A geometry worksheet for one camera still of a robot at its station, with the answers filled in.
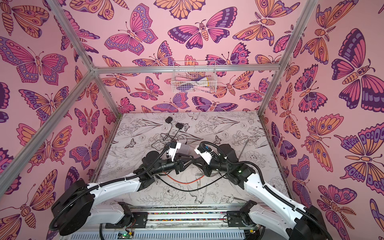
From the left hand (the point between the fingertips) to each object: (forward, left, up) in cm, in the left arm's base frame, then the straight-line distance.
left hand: (194, 159), depth 70 cm
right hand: (+1, 0, -2) cm, 3 cm away
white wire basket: (+54, 0, +10) cm, 55 cm away
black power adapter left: (+46, +21, -22) cm, 55 cm away
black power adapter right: (+40, +12, -22) cm, 47 cm away
